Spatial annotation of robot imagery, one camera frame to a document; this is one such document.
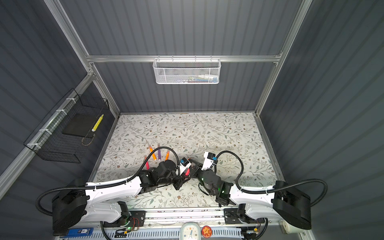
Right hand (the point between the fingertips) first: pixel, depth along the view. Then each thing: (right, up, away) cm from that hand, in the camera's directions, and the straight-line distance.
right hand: (188, 163), depth 75 cm
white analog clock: (+1, -29, -7) cm, 30 cm away
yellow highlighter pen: (-48, +21, +2) cm, 52 cm away
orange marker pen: (-19, +4, +6) cm, 21 cm away
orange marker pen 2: (-15, 0, +21) cm, 26 cm away
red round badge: (+9, -31, -5) cm, 32 cm away
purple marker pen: (-21, 0, +24) cm, 32 cm away
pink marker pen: (0, -4, -1) cm, 4 cm away
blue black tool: (-50, -29, -7) cm, 58 cm away
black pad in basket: (-54, +20, 0) cm, 58 cm away
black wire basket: (-60, +15, -3) cm, 62 cm away
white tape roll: (+44, -26, -10) cm, 52 cm away
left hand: (+1, -7, +3) cm, 8 cm away
